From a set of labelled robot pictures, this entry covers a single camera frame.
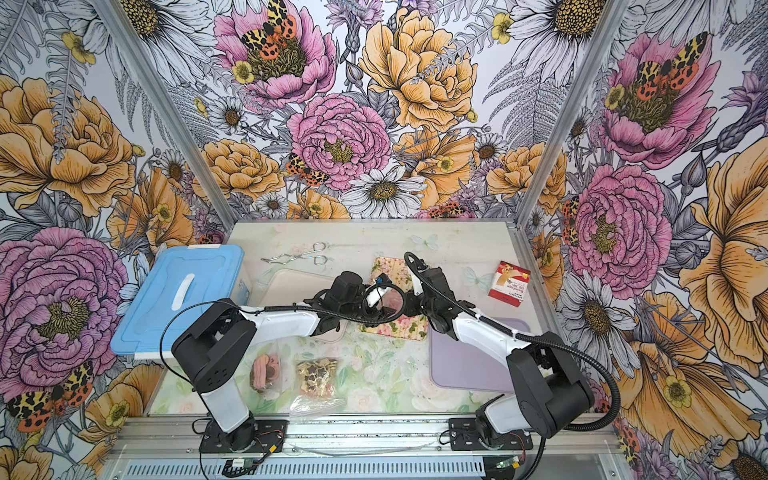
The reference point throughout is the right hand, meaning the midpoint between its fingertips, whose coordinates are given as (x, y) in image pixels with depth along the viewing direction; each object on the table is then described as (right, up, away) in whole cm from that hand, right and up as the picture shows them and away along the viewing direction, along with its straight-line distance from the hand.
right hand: (405, 302), depth 89 cm
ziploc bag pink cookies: (-4, +1, 0) cm, 4 cm away
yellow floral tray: (0, -8, +4) cm, 9 cm away
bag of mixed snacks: (-23, -22, -12) cm, 33 cm away
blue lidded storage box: (-60, +6, -8) cm, 61 cm away
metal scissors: (-31, +12, +22) cm, 40 cm away
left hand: (-6, -2, +1) cm, 6 cm away
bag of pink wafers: (-37, -16, -11) cm, 42 cm away
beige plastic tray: (-40, +3, +15) cm, 43 cm away
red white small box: (+34, +4, +10) cm, 36 cm away
